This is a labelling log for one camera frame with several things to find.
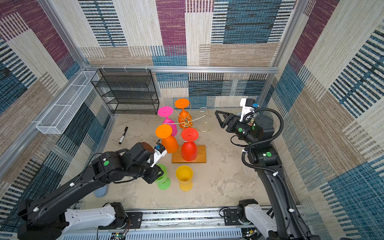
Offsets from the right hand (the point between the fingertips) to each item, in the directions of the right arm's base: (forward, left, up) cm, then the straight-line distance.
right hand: (218, 116), depth 63 cm
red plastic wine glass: (-6, +13, -15) cm, 21 cm away
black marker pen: (+19, +59, -38) cm, 73 cm away
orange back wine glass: (+15, +15, -6) cm, 22 cm away
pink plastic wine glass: (+10, +23, -6) cm, 26 cm away
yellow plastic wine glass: (-13, +16, -31) cm, 37 cm away
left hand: (-16, +25, -16) cm, 34 cm away
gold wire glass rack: (+4, +14, -8) cm, 16 cm away
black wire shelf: (+47, +57, -22) cm, 77 cm away
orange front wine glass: (-4, +22, -13) cm, 26 cm away
